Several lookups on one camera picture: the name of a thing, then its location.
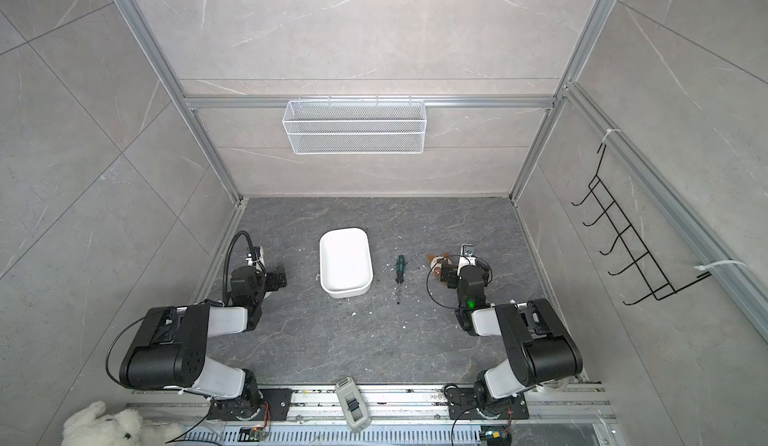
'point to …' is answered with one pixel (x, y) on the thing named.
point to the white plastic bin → (345, 262)
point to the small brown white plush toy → (436, 263)
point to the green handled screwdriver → (400, 273)
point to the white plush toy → (97, 427)
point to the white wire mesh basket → (355, 127)
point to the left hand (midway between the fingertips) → (269, 261)
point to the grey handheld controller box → (353, 407)
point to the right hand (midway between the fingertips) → (466, 260)
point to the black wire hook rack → (654, 280)
